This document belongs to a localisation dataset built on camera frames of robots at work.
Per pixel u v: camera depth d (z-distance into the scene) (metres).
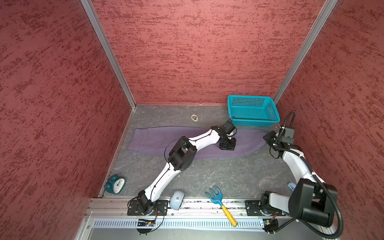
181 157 0.61
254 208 0.74
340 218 0.35
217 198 0.76
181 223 0.77
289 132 0.66
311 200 0.41
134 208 0.74
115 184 0.76
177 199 0.68
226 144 0.85
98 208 0.76
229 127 0.81
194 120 1.10
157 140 1.02
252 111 1.18
